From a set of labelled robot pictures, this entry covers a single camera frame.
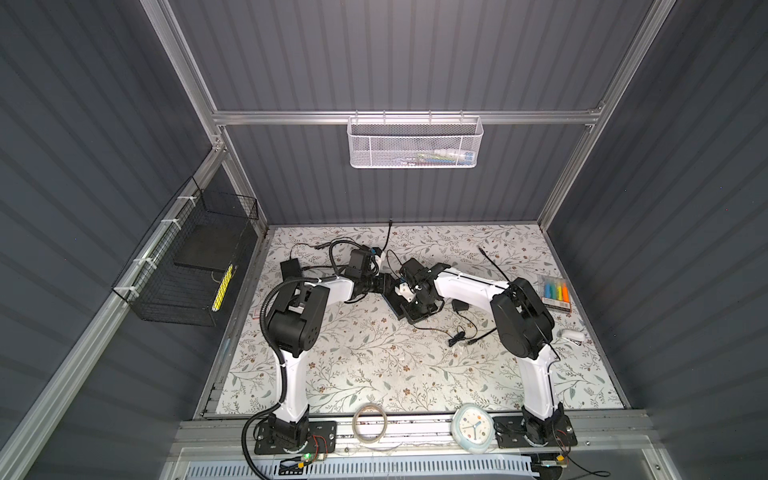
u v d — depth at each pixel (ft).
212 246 2.53
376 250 3.07
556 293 3.27
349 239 3.81
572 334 2.92
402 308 2.77
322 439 2.37
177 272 2.38
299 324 1.78
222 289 2.28
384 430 2.42
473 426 2.37
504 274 3.45
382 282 2.99
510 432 2.37
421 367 2.78
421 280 2.57
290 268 3.47
